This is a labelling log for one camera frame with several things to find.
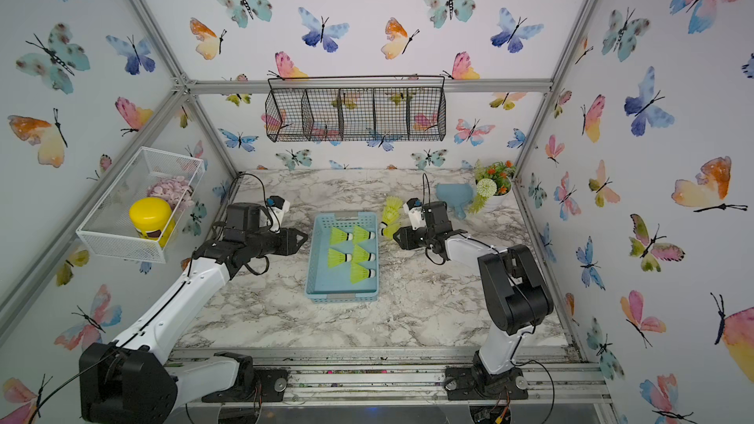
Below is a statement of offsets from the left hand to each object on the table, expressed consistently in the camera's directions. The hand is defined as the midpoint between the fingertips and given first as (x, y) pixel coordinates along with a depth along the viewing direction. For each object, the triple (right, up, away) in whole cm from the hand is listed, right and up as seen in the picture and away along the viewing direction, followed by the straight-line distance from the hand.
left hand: (303, 232), depth 82 cm
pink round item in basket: (-26, +11, -13) cm, 31 cm away
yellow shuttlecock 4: (+15, -13, +8) cm, 22 cm away
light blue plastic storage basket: (+3, -17, +11) cm, 20 cm away
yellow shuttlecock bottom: (+14, -2, +16) cm, 22 cm away
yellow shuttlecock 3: (+15, -9, +13) cm, 22 cm away
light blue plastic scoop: (+50, +11, +33) cm, 61 cm away
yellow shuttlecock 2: (+7, -9, +12) cm, 16 cm away
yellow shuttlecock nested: (+25, 0, +21) cm, 33 cm away
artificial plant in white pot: (+59, +15, +16) cm, 63 cm away
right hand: (+28, -1, +12) cm, 31 cm away
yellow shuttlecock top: (+25, +4, +22) cm, 33 cm away
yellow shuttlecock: (+7, -3, +17) cm, 18 cm away
